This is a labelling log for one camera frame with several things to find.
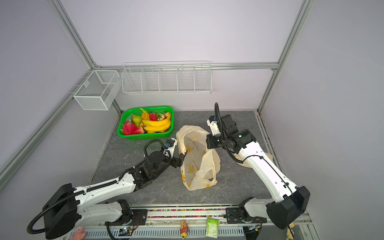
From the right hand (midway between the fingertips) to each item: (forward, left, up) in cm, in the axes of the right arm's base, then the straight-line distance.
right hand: (207, 141), depth 74 cm
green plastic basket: (+38, +53, -15) cm, 67 cm away
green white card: (-34, -2, -22) cm, 40 cm away
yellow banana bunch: (+21, +36, -14) cm, 44 cm away
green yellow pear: (+26, +48, -13) cm, 56 cm away
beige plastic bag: (-11, +3, -5) cm, 12 cm away
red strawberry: (+26, +35, -10) cm, 45 cm away
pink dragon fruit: (+18, +50, -12) cm, 54 cm away
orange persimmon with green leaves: (+34, +29, -16) cm, 47 cm away
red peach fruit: (+18, +43, -13) cm, 49 cm away
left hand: (-2, +14, -5) cm, 15 cm away
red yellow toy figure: (-35, +11, -20) cm, 42 cm away
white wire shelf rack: (+51, +26, +5) cm, 58 cm away
